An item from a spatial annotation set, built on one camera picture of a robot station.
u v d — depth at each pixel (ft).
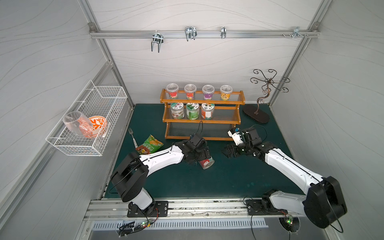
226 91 2.64
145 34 2.55
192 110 2.86
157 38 2.57
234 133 2.45
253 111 3.75
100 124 2.21
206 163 2.69
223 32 2.58
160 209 2.41
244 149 2.31
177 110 2.83
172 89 2.65
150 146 3.05
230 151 2.42
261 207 2.38
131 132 3.41
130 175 1.42
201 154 2.47
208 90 2.65
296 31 2.51
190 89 2.66
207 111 2.86
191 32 2.47
